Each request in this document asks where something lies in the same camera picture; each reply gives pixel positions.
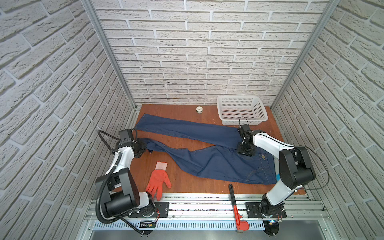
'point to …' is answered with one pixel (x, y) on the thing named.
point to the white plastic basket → (238, 110)
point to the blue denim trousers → (221, 162)
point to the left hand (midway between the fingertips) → (145, 143)
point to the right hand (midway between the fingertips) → (242, 151)
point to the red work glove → (159, 175)
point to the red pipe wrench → (241, 225)
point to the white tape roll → (199, 109)
